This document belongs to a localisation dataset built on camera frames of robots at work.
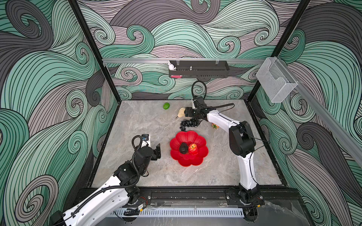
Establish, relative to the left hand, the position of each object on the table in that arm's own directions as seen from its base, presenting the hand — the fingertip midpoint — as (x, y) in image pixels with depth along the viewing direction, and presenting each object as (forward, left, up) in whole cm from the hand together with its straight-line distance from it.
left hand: (153, 143), depth 77 cm
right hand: (+28, -20, -5) cm, 35 cm away
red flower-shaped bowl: (+2, -20, -11) cm, 23 cm away
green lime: (+41, -4, -13) cm, 43 cm away
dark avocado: (+2, -17, -10) cm, 20 cm away
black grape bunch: (+22, -23, -11) cm, 34 cm away
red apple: (+1, -23, -9) cm, 25 cm away
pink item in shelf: (+39, -12, +17) cm, 44 cm away
